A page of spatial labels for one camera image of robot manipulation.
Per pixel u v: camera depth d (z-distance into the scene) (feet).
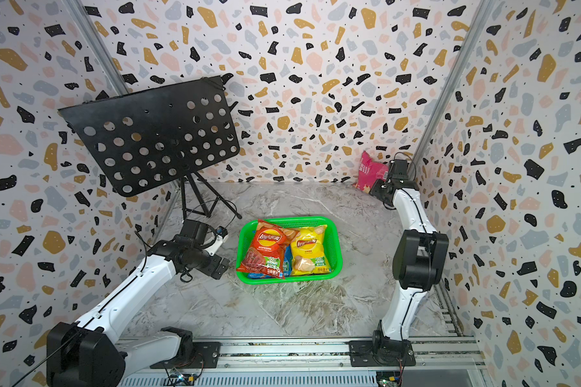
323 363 2.41
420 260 1.69
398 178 2.40
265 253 2.67
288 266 2.91
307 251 2.88
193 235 2.11
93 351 1.24
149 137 2.25
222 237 2.50
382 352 2.23
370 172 3.68
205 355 2.41
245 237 3.03
